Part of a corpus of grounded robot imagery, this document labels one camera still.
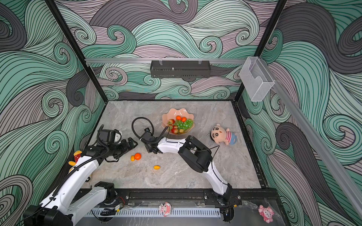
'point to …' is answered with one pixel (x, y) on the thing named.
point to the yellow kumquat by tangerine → (132, 158)
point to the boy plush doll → (220, 135)
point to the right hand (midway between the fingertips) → (150, 145)
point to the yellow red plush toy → (77, 154)
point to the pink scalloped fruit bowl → (172, 113)
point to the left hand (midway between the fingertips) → (132, 145)
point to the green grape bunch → (188, 124)
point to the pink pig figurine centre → (166, 209)
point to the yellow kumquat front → (156, 167)
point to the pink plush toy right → (267, 213)
